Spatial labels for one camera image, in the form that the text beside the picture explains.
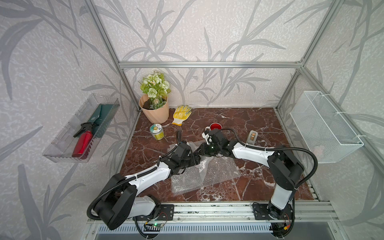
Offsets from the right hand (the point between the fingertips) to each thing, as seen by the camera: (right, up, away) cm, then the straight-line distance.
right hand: (195, 151), depth 85 cm
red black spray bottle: (-45, +12, -24) cm, 52 cm away
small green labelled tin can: (-26, +11, +11) cm, 30 cm away
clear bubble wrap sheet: (+7, -11, -3) cm, 13 cm away
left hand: (+1, -5, +1) cm, 5 cm away
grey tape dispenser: (+37, +7, +14) cm, 40 cm away
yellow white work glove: (-12, +24, +31) cm, 41 cm away
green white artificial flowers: (-25, +38, +10) cm, 47 cm away
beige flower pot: (-29, +21, +16) cm, 39 cm away
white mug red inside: (+12, +15, +15) cm, 24 cm away
